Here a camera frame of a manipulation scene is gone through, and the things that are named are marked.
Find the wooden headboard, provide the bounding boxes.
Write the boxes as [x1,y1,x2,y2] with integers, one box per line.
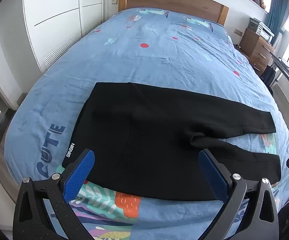
[119,0,229,26]

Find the white printer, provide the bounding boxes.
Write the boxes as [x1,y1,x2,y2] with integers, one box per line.
[247,17,275,42]

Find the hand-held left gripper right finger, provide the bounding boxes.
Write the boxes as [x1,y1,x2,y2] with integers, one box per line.
[199,149,280,240]

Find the white wardrobe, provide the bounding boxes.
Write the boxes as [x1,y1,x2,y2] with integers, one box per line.
[22,0,110,74]

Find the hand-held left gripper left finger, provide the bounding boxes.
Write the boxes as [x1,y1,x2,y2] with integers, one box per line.
[12,149,96,240]

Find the blue curtain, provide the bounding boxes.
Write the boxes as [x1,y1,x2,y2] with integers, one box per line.
[266,0,289,45]

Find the black pants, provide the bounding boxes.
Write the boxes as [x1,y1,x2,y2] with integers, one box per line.
[61,82,282,202]

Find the metal rail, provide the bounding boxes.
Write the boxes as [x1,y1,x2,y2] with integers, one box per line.
[269,52,289,93]

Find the bed with blue printed sheet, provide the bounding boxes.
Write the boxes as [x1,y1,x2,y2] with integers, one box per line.
[3,7,289,240]

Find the wooden dresser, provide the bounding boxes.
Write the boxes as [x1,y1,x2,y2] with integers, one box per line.
[240,27,276,74]

